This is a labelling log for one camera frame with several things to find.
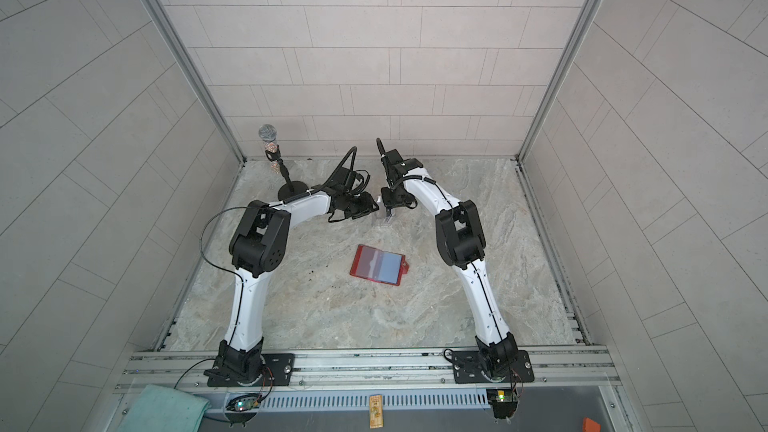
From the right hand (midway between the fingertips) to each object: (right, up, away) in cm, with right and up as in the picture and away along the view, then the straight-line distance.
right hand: (391, 203), depth 101 cm
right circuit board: (+27, -43, -33) cm, 61 cm away
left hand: (-3, 0, 0) cm, 3 cm away
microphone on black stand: (-35, +21, -16) cm, 44 cm away
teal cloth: (-50, -43, -36) cm, 75 cm away
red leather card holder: (-4, -17, -13) cm, 22 cm away
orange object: (+44, -45, -38) cm, 73 cm away
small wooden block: (-2, -44, -37) cm, 57 cm away
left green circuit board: (-32, -42, -37) cm, 64 cm away
